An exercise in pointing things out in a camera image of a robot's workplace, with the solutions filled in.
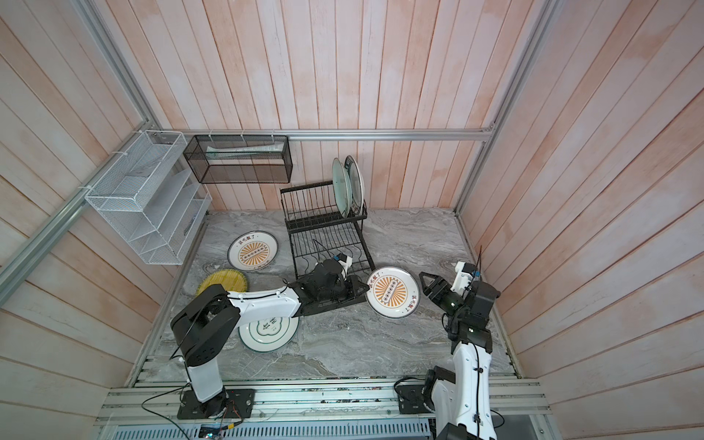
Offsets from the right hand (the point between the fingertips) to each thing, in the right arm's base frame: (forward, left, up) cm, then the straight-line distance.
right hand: (426, 277), depth 80 cm
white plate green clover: (-13, +48, -16) cm, 53 cm away
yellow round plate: (+6, +66, -15) cm, 68 cm away
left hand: (-3, +16, -6) cm, 17 cm away
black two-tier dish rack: (+14, +33, +5) cm, 36 cm away
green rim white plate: (+21, +21, +18) cm, 35 cm away
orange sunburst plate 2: (-1, +9, -8) cm, 12 cm away
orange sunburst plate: (+20, +62, -16) cm, 67 cm away
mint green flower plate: (+32, +27, +7) cm, 42 cm away
